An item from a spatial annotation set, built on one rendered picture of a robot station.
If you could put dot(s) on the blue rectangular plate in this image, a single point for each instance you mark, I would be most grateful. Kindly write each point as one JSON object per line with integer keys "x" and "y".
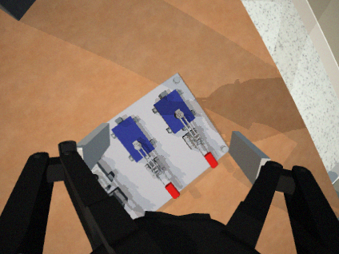
{"x": 167, "y": 106}

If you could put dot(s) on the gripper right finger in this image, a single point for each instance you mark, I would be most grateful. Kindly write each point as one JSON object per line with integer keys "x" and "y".
{"x": 314, "y": 224}

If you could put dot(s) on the blue rectangular block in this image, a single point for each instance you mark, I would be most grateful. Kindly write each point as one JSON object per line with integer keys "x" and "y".
{"x": 127, "y": 132}

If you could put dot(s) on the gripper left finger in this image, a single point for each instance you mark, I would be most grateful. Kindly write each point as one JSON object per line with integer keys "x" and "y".
{"x": 24, "y": 218}

